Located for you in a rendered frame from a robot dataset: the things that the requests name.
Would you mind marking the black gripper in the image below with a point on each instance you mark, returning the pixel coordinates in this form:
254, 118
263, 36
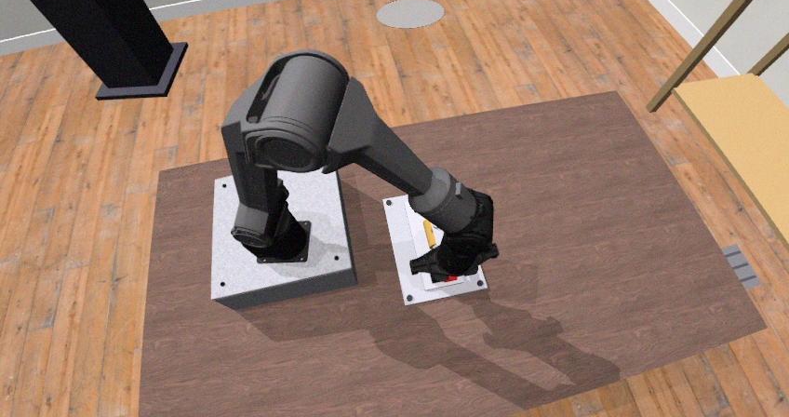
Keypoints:
433, 262

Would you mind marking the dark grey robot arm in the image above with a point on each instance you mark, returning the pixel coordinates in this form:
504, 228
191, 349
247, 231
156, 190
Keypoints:
295, 104

